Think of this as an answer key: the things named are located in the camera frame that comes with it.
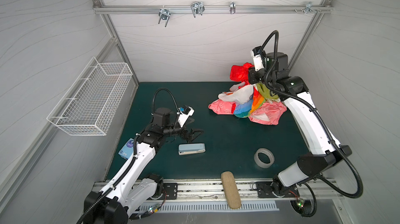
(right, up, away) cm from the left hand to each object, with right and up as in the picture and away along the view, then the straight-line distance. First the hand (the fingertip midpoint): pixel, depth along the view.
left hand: (199, 123), depth 74 cm
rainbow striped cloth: (+29, +4, +27) cm, 40 cm away
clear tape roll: (+32, -23, +6) cm, 40 cm away
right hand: (+25, +28, -3) cm, 38 cm away
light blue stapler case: (-6, -15, +9) cm, 19 cm away
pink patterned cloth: (+41, +2, +22) cm, 47 cm away
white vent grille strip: (+3, -38, -4) cm, 38 cm away
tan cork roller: (+15, -31, -2) cm, 34 cm away
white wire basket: (-49, +8, -6) cm, 50 cm away
